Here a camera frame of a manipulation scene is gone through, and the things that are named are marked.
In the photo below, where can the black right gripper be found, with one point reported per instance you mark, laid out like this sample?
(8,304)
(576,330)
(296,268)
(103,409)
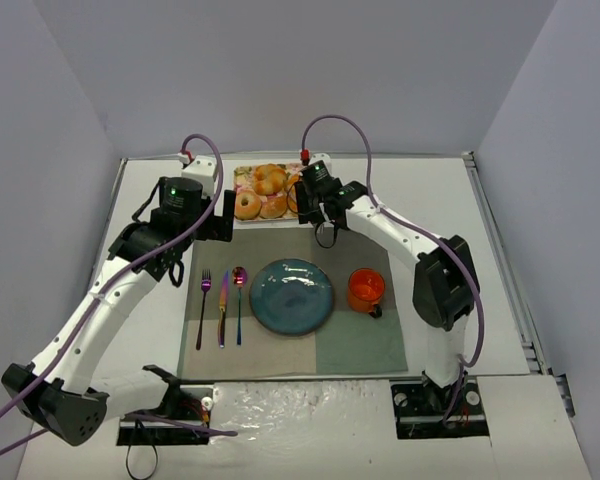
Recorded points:
(305,203)

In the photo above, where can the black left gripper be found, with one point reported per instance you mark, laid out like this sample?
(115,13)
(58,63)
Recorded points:
(225,215)

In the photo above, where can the large striped croissant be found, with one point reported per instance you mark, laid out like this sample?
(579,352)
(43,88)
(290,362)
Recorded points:
(291,193)

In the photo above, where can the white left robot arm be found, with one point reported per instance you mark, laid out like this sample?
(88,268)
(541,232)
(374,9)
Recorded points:
(56,389)

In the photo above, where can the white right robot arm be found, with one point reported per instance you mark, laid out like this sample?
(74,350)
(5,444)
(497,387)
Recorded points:
(446,293)

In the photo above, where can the twisted round bread roll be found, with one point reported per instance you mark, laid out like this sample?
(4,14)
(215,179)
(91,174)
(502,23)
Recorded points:
(269,179)

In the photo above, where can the brown oval bun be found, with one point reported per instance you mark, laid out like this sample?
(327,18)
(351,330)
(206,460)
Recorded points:
(274,207)

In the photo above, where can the floral rectangular tray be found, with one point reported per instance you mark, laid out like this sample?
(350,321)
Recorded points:
(244,179)

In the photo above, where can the iridescent spoon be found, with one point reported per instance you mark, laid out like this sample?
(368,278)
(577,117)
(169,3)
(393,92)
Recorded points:
(240,278)

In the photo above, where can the iridescent knife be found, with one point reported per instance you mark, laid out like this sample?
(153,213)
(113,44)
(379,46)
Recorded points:
(223,298)

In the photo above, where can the iridescent fork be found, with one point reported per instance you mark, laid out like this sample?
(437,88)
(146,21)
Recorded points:
(205,286)

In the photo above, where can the blue ceramic plate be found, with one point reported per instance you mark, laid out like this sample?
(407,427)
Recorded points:
(291,297)

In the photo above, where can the orange enamel mug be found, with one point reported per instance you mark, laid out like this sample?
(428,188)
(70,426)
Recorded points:
(366,288)

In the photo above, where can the grey patchwork placemat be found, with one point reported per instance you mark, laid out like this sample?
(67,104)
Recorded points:
(347,344)

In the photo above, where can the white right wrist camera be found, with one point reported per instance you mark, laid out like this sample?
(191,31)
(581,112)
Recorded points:
(308,158)

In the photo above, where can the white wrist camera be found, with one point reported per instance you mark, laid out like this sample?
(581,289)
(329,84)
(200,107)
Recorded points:
(200,168)
(308,158)

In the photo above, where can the ring bagel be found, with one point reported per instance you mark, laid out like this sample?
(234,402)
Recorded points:
(247,205)

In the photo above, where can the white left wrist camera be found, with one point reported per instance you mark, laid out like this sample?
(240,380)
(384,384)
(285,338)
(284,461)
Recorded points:
(200,168)

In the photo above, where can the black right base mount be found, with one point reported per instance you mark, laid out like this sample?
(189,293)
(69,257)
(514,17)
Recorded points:
(419,408)

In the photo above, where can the aluminium rail frame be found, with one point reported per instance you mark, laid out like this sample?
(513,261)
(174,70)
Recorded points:
(527,330)

